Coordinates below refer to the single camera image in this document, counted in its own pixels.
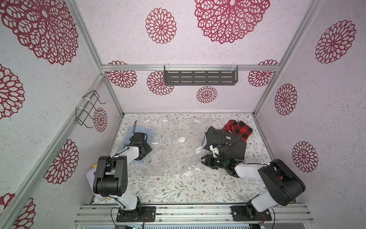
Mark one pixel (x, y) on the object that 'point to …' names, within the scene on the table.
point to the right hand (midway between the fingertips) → (199, 159)
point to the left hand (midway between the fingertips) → (147, 150)
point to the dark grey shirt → (230, 145)
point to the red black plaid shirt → (239, 128)
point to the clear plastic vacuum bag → (177, 143)
